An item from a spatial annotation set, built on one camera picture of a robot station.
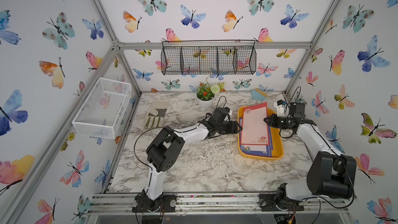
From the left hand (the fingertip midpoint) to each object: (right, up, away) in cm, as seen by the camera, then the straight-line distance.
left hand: (241, 129), depth 87 cm
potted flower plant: (-20, +20, +13) cm, 32 cm away
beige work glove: (-53, +7, +20) cm, 58 cm away
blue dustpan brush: (+20, +21, +32) cm, 43 cm away
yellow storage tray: (+22, -10, +4) cm, 24 cm away
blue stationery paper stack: (+10, -13, +2) cm, 16 cm away
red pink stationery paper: (+10, -2, +8) cm, 13 cm away
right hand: (+15, +6, +1) cm, 16 cm away
